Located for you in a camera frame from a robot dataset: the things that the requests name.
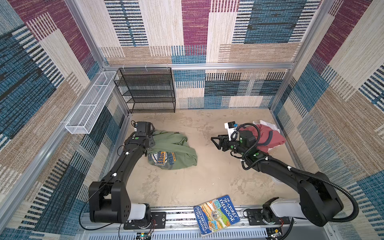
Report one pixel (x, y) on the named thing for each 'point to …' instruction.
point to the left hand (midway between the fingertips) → (146, 139)
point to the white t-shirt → (267, 125)
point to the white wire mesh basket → (83, 120)
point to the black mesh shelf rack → (147, 90)
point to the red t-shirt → (266, 138)
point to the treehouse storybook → (215, 215)
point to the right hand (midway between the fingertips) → (215, 139)
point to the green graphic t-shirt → (171, 151)
